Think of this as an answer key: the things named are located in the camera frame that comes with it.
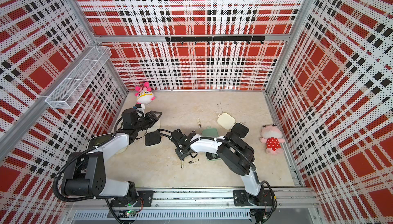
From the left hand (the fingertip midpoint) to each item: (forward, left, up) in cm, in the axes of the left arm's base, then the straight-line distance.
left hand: (163, 114), depth 89 cm
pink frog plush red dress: (-10, -64, -8) cm, 66 cm away
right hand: (-17, -14, -14) cm, 26 cm away
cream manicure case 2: (+4, -40, -14) cm, 43 cm away
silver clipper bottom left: (-25, -12, -14) cm, 31 cm away
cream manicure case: (-8, +8, -14) cm, 18 cm away
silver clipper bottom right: (-23, -18, -13) cm, 32 cm away
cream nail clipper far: (+3, -21, -14) cm, 25 cm away
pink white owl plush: (+22, +19, -6) cm, 29 cm away
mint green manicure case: (-4, -29, -15) cm, 33 cm away
